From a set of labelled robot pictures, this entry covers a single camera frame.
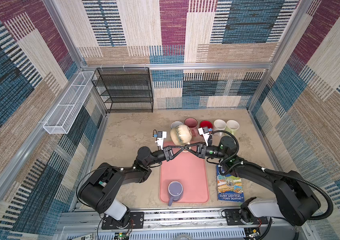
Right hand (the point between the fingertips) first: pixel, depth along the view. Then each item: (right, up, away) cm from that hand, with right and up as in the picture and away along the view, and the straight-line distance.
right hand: (185, 150), depth 74 cm
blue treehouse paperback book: (+24, -22, +7) cm, 33 cm away
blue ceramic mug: (-4, +13, +25) cm, 28 cm away
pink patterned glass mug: (+7, +13, +28) cm, 32 cm away
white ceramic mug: (+26, +12, +28) cm, 40 cm away
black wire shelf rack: (-40, +37, +35) cm, 65 cm away
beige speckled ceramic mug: (-2, +7, -3) cm, 9 cm away
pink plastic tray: (+4, -14, +14) cm, 20 cm away
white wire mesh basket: (-58, +21, +2) cm, 62 cm away
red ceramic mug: (+17, +13, +29) cm, 36 cm away
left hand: (0, +1, -1) cm, 1 cm away
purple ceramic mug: (-5, -20, +1) cm, 21 cm away
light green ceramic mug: (+34, +11, +28) cm, 46 cm away
